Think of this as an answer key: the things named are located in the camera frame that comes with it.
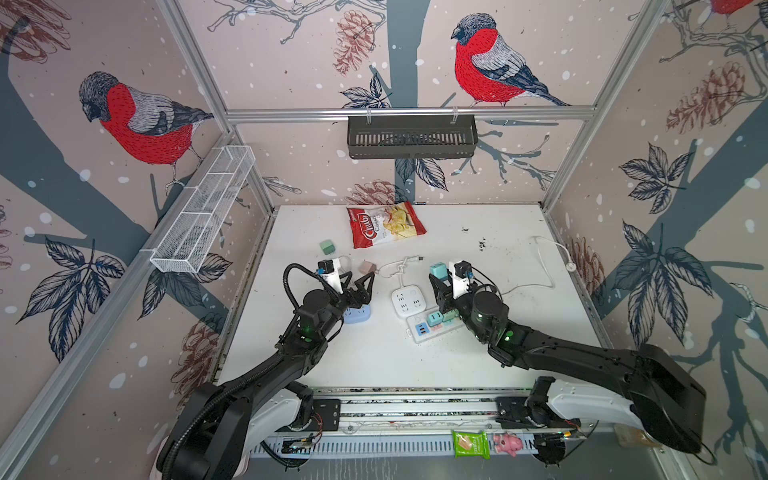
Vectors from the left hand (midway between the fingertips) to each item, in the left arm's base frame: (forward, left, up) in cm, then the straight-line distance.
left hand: (363, 275), depth 79 cm
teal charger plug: (-8, -20, -12) cm, 25 cm away
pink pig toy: (-36, -34, -16) cm, 52 cm away
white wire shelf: (+14, +44, +11) cm, 47 cm away
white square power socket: (+1, -13, -17) cm, 21 cm away
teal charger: (-2, -20, +5) cm, 21 cm away
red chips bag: (+30, -1, -14) cm, 34 cm away
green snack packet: (-36, -25, -17) cm, 47 cm away
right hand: (-2, -19, +1) cm, 19 cm away
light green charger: (+23, +16, -17) cm, 33 cm away
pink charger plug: (+14, +1, -17) cm, 22 cm away
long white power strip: (-9, -16, -16) cm, 24 cm away
